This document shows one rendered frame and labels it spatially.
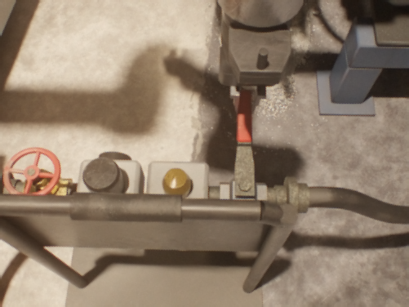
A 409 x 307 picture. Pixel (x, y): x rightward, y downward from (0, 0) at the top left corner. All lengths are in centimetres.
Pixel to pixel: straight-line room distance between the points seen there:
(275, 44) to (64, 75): 91
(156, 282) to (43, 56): 68
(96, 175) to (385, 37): 70
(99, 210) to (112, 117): 72
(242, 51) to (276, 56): 3
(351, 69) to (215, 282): 56
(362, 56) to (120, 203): 72
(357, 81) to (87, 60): 69
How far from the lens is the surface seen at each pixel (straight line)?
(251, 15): 47
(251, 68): 47
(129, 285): 108
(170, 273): 107
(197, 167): 65
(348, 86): 120
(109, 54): 134
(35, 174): 64
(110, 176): 61
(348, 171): 120
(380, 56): 111
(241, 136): 65
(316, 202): 67
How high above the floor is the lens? 106
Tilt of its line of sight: 66 degrees down
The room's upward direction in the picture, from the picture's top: straight up
